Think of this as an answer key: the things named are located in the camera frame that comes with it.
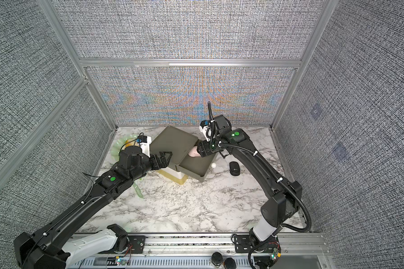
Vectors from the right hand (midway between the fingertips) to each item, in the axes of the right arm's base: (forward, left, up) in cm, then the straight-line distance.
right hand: (204, 143), depth 77 cm
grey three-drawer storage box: (+7, +18, -6) cm, 20 cm away
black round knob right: (-45, -9, -15) cm, 48 cm away
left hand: (-6, +16, +1) cm, 17 cm away
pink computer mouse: (0, +5, -9) cm, 10 cm away
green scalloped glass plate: (+17, +54, -23) cm, 61 cm away
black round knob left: (-43, -4, -17) cm, 46 cm away
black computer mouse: (0, -17, -23) cm, 29 cm away
